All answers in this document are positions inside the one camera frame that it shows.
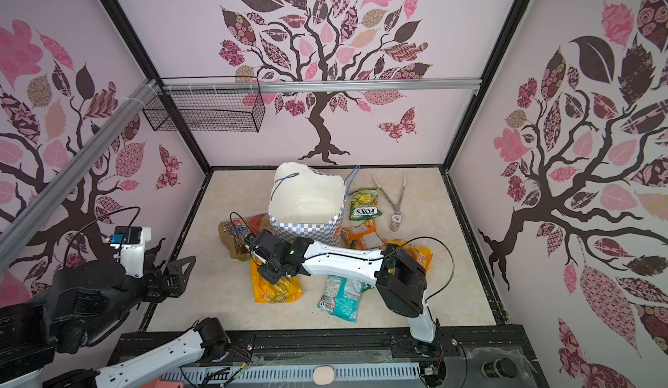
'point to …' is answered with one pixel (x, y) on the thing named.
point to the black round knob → (499, 368)
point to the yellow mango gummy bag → (288, 289)
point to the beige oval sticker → (323, 375)
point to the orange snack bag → (362, 237)
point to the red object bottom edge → (163, 384)
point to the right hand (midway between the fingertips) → (265, 263)
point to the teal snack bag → (341, 296)
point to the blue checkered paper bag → (304, 203)
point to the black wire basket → (210, 104)
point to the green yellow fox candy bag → (364, 204)
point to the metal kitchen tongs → (397, 207)
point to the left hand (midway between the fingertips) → (173, 264)
